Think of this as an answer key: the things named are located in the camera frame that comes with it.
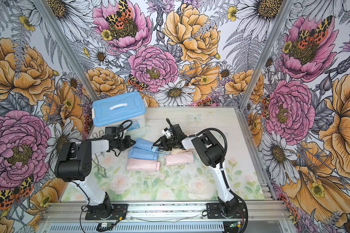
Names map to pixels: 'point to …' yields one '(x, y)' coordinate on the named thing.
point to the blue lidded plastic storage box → (115, 112)
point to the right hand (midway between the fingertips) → (155, 148)
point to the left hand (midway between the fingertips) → (135, 145)
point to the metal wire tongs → (99, 134)
